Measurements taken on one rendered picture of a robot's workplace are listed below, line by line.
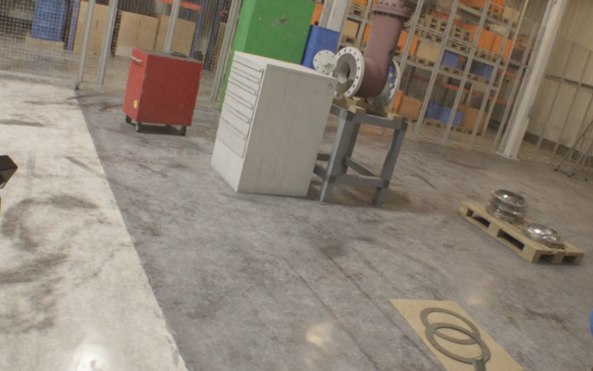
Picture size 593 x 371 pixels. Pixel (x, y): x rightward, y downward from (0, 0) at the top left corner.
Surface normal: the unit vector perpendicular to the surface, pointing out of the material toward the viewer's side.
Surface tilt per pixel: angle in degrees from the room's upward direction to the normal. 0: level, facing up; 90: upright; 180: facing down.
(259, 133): 90
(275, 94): 90
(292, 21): 90
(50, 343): 0
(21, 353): 0
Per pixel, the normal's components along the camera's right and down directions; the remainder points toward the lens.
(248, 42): 0.47, 0.37
